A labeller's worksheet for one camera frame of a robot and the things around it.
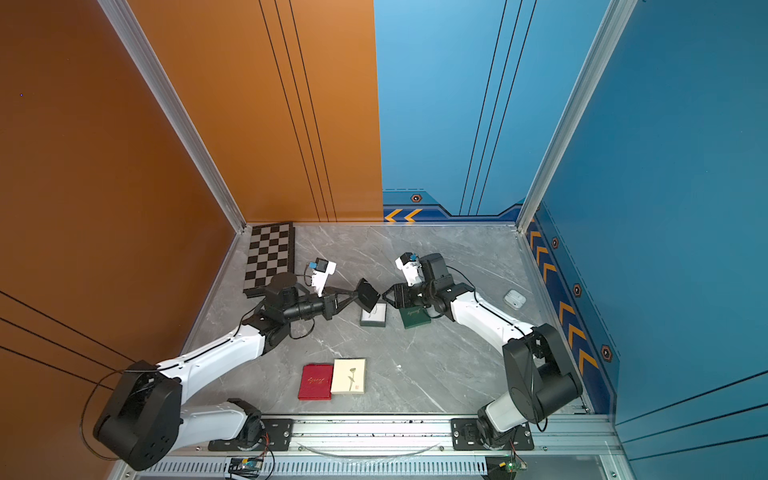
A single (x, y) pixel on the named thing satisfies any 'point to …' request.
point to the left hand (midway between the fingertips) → (358, 293)
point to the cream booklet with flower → (349, 376)
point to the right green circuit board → (504, 467)
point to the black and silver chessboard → (271, 252)
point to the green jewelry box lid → (414, 316)
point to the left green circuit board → (246, 466)
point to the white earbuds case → (515, 299)
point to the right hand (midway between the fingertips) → (391, 295)
